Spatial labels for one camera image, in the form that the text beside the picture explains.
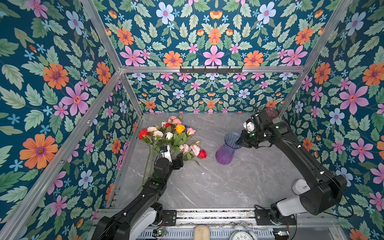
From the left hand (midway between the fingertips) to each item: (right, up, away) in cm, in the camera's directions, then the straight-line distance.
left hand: (178, 150), depth 83 cm
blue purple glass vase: (+26, -1, -5) cm, 26 cm away
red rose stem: (+13, -4, +10) cm, 17 cm away
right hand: (+31, +6, -7) cm, 32 cm away
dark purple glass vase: (+59, +23, +13) cm, 65 cm away
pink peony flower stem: (+5, -3, +10) cm, 12 cm away
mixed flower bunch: (-8, +10, +19) cm, 23 cm away
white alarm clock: (+32, -35, -17) cm, 50 cm away
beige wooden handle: (+13, -34, -17) cm, 40 cm away
